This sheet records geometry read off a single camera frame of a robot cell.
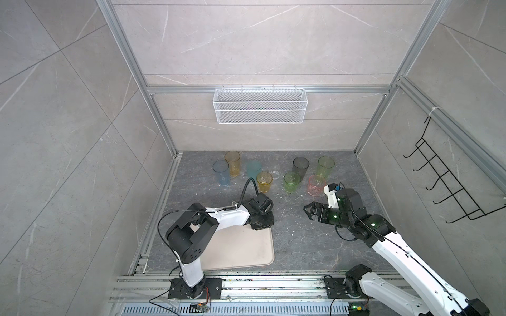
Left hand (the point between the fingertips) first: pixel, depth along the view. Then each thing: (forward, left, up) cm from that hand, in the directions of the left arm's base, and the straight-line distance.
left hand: (274, 221), depth 89 cm
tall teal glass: (+36, +9, -3) cm, 37 cm away
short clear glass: (+30, -4, -1) cm, 30 cm away
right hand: (-2, -14, +15) cm, 21 cm away
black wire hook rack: (-9, -59, +30) cm, 67 cm away
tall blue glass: (+24, +25, +10) cm, 36 cm away
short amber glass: (+24, +3, 0) cm, 24 cm away
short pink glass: (+19, -24, 0) cm, 31 cm away
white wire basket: (+52, +4, +27) cm, 59 cm away
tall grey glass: (+24, -15, +10) cm, 30 cm away
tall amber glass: (+40, +21, 0) cm, 45 cm away
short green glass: (+21, -11, +2) cm, 24 cm away
